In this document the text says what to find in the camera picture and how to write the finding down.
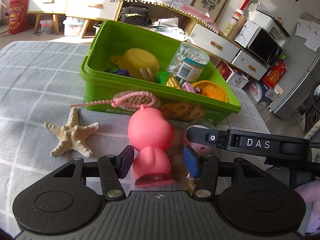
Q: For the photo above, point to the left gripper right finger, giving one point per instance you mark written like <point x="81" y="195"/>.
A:
<point x="205" y="168"/>

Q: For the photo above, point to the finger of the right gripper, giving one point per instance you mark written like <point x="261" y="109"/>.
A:
<point x="217" y="139"/>

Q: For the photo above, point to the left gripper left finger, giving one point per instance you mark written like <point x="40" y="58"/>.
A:
<point x="112" y="168"/>

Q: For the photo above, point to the orange toy pumpkin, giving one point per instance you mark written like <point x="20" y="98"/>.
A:
<point x="211" y="90"/>

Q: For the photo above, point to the pink rubber duck toy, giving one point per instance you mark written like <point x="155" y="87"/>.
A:
<point x="151" y="135"/>

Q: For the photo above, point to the yellow toy corn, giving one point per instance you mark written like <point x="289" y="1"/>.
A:
<point x="166" y="79"/>

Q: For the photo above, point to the pink egg capsule toy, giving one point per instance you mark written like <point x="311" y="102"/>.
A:
<point x="200" y="147"/>

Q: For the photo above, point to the beige starfish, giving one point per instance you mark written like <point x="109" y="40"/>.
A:
<point x="72" y="136"/>

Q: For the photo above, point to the pink card pack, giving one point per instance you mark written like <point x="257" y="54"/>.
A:
<point x="188" y="87"/>

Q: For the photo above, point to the clear cotton swab jar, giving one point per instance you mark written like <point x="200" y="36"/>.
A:
<point x="188" y="63"/>

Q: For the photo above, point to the silver refrigerator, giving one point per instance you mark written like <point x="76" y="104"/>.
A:
<point x="302" y="73"/>

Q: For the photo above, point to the white drawer cabinet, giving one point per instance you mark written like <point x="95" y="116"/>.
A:
<point x="226" y="50"/>

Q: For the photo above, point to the purple toy grapes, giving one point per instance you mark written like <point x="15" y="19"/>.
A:
<point x="118" y="71"/>

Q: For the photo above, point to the green plastic bin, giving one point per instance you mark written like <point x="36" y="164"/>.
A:
<point x="114" y="38"/>

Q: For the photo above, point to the yellow plastic bowl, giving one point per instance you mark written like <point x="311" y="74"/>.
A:
<point x="140" y="63"/>

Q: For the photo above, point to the black microwave oven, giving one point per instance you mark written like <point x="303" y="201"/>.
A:
<point x="259" y="42"/>

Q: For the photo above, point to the grey checked tablecloth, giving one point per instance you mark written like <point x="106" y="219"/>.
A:
<point x="39" y="82"/>

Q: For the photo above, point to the red gift bag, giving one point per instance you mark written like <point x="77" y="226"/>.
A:
<point x="17" y="16"/>

